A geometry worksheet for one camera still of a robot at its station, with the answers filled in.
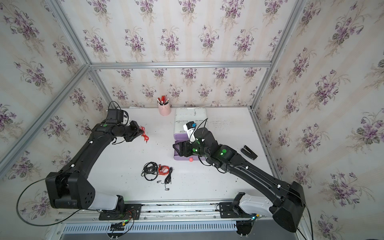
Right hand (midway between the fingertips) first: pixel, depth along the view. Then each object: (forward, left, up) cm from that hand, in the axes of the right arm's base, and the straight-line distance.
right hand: (180, 145), depth 70 cm
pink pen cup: (+41, +16, -14) cm, 46 cm away
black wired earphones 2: (-9, +8, -24) cm, 27 cm away
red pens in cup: (+47, +18, -14) cm, 52 cm away
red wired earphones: (+9, +20, -8) cm, 23 cm away
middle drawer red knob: (-1, -5, -14) cm, 15 cm away
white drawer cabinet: (+22, +1, -3) cm, 22 cm away
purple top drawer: (+8, +1, -5) cm, 9 cm away
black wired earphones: (-4, +19, -24) cm, 31 cm away
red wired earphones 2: (-3, +11, -23) cm, 26 cm away
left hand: (+12, +21, -6) cm, 25 cm away
